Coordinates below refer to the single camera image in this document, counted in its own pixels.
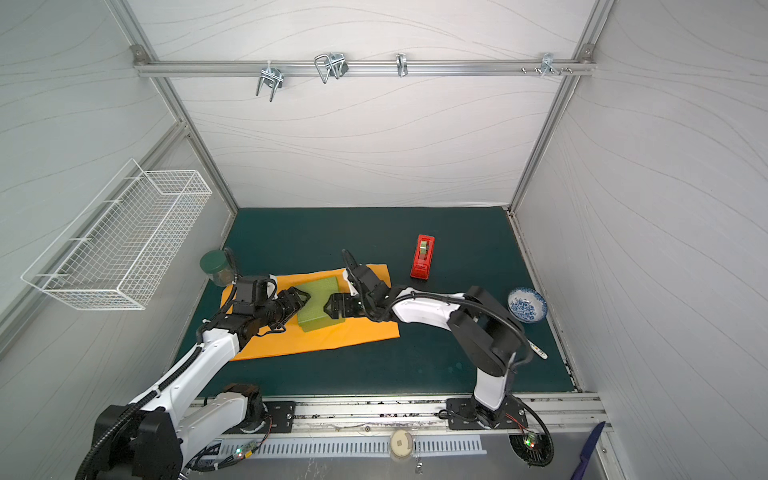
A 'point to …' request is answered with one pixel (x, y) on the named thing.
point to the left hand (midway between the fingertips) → (309, 296)
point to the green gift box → (313, 315)
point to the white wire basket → (119, 262)
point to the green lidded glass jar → (216, 262)
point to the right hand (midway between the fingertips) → (340, 300)
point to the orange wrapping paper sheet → (229, 299)
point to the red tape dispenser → (423, 257)
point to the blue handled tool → (586, 451)
